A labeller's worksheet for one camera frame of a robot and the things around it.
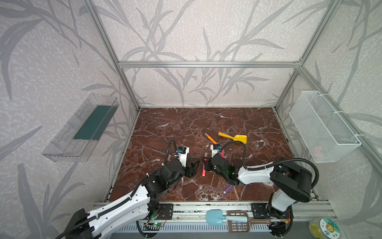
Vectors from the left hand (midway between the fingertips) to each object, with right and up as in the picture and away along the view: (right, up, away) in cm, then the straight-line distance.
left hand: (198, 157), depth 76 cm
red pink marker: (+13, +2, +1) cm, 13 cm away
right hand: (+2, -1, +10) cm, 11 cm away
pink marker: (+3, -11, +7) cm, 13 cm away
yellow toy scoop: (+27, +7, +26) cm, 38 cm away
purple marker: (+16, -19, +4) cm, 25 cm away
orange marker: (+8, +6, +26) cm, 28 cm away
